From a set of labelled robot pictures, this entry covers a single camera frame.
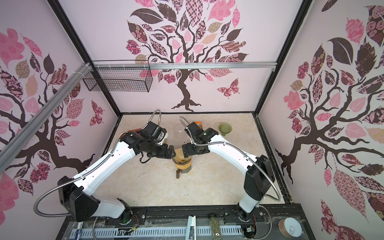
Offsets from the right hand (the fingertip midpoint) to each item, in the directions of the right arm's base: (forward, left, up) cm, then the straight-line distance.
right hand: (191, 150), depth 82 cm
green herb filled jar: (-36, -11, -11) cm, 39 cm away
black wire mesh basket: (+45, +45, +20) cm, 67 cm away
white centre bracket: (-33, 0, -12) cm, 35 cm away
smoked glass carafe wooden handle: (-10, +8, -9) cm, 16 cm away
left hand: (-5, +13, +3) cm, 14 cm away
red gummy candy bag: (+25, +43, -13) cm, 51 cm away
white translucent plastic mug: (+17, +10, -9) cm, 22 cm away
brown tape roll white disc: (-36, -45, -9) cm, 58 cm away
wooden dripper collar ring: (-8, +4, -5) cm, 10 cm away
